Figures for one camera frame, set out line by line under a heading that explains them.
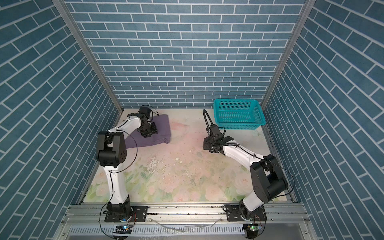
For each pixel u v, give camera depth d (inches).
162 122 43.5
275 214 29.7
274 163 18.1
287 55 34.8
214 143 26.4
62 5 27.4
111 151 22.0
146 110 34.0
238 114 46.9
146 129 34.2
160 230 27.8
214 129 27.7
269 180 17.5
